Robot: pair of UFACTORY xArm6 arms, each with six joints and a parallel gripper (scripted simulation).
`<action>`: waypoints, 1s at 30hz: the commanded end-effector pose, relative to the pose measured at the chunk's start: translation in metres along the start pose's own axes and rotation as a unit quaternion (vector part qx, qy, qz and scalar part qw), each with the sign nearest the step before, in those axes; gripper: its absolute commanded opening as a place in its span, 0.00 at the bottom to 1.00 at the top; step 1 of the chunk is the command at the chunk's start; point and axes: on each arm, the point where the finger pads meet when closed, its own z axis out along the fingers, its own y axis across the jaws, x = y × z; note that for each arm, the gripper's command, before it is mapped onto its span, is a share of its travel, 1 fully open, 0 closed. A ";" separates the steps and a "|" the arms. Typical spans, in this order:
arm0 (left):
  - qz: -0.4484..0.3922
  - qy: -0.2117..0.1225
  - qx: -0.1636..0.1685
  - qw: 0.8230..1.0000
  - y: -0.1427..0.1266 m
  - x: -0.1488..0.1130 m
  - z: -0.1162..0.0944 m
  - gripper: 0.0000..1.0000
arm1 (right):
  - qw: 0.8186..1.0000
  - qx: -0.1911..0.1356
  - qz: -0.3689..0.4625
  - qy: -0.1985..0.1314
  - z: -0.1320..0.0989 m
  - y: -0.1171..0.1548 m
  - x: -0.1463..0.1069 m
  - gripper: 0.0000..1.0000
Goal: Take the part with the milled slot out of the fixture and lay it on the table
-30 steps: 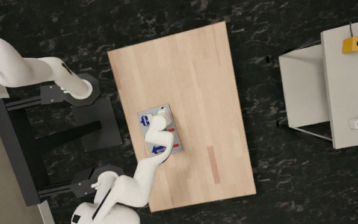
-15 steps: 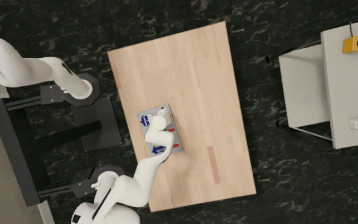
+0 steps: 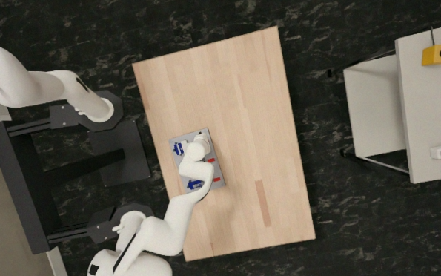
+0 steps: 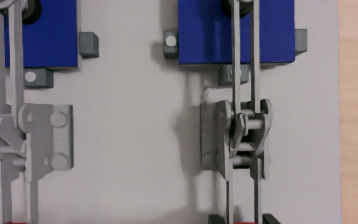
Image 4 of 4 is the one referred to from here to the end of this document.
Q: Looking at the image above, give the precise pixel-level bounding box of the grey metal plate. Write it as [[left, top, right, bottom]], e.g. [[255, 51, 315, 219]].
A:
[[24, 0, 342, 224]]

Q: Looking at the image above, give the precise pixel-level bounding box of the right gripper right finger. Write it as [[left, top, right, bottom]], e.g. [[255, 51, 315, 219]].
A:
[[262, 213, 281, 224]]

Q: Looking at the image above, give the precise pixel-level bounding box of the blue rectangular plate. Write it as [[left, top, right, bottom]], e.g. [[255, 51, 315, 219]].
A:
[[4, 0, 82, 70]]

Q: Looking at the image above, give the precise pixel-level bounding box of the blue rectangular block with white stripe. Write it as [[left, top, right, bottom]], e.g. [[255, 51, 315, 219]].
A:
[[178, 0, 295, 67]]

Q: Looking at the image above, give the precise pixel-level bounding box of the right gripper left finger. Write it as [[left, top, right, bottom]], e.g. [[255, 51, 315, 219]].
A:
[[208, 214, 226, 224]]

